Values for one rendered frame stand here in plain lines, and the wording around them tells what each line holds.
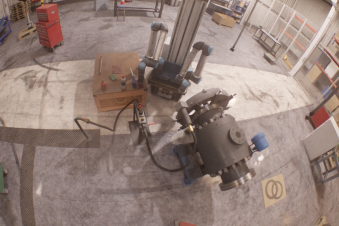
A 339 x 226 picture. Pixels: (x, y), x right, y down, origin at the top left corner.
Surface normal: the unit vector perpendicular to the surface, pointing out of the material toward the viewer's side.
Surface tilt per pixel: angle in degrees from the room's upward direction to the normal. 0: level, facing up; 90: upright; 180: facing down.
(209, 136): 53
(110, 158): 0
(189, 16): 90
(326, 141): 90
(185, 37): 90
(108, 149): 0
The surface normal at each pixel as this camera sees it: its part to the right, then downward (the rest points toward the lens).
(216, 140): -0.46, -0.38
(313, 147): -0.95, 0.04
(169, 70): -0.22, 0.72
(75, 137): 0.22, -0.62
